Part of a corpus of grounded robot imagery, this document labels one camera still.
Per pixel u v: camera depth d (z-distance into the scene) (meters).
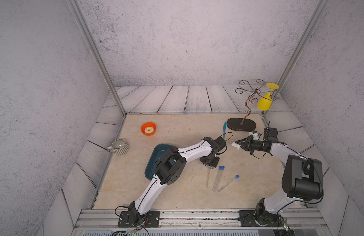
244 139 0.85
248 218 0.72
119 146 0.99
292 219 0.74
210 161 0.80
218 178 0.87
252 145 0.81
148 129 1.07
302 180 0.46
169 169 0.55
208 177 0.87
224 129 1.11
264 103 0.96
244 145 0.83
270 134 0.76
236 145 0.87
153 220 0.73
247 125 1.10
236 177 0.87
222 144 0.79
